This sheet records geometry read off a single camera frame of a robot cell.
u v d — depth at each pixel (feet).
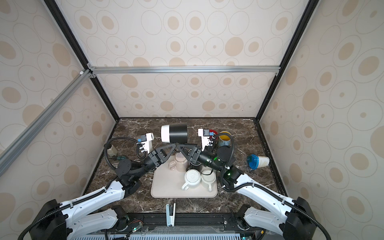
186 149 1.97
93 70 2.96
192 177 2.66
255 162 2.89
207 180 2.61
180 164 2.81
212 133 1.91
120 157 3.19
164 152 2.02
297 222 1.28
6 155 1.67
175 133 1.85
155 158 1.83
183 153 1.93
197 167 2.84
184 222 2.49
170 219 2.40
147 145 1.95
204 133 1.91
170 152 1.97
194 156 1.84
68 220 1.37
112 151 3.10
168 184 2.87
